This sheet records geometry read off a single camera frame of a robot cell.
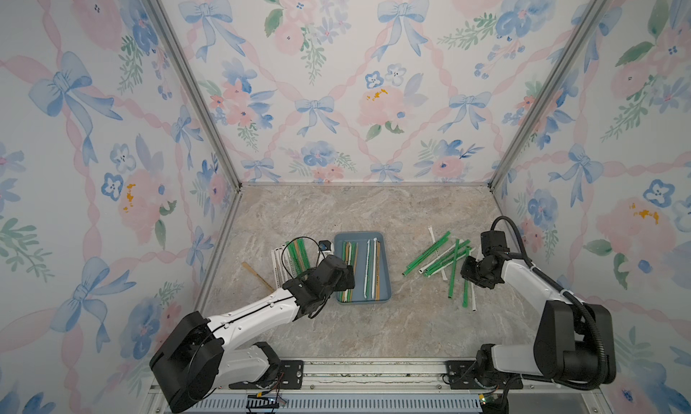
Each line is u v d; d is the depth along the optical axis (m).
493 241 0.71
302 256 0.98
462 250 0.99
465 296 0.90
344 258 0.96
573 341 0.42
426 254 0.99
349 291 0.76
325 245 0.75
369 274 0.93
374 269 0.93
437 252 0.98
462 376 0.72
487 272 0.67
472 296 0.89
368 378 0.75
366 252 0.98
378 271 0.93
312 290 0.63
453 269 0.95
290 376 0.74
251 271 0.95
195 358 0.40
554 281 0.51
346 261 0.95
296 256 0.97
